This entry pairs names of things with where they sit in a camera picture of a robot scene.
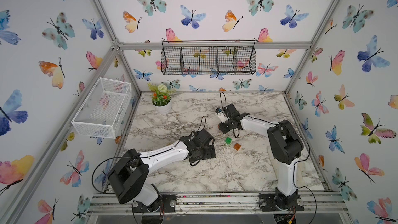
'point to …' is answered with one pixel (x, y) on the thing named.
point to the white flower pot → (164, 109)
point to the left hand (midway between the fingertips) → (210, 155)
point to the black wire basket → (203, 57)
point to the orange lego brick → (237, 146)
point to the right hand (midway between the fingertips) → (223, 124)
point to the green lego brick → (228, 140)
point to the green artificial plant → (161, 94)
